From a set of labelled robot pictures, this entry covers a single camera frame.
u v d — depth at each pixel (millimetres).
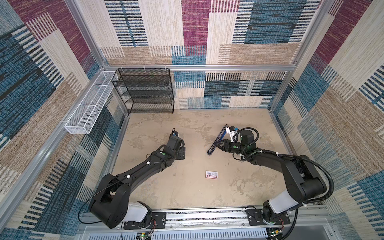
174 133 777
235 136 826
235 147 784
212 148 965
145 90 1114
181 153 794
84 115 910
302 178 463
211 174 873
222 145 816
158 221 730
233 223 730
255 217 732
